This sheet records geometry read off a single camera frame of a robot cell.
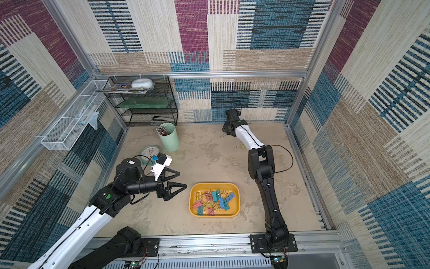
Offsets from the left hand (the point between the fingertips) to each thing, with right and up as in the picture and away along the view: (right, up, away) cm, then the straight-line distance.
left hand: (181, 179), depth 66 cm
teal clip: (+18, -17, +17) cm, 30 cm away
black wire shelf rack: (-32, +40, +42) cm, 66 cm away
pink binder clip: (+4, -16, +17) cm, 24 cm away
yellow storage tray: (+3, -12, +22) cm, 25 cm away
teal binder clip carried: (+13, -13, +21) cm, 28 cm away
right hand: (+20, +23, +43) cm, 53 cm away
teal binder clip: (+6, -19, +17) cm, 26 cm away
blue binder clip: (+21, -14, +21) cm, 33 cm away
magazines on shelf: (-35, +43, +26) cm, 61 cm away
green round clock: (-27, +6, +36) cm, 45 cm away
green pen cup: (-15, +14, +38) cm, 43 cm away
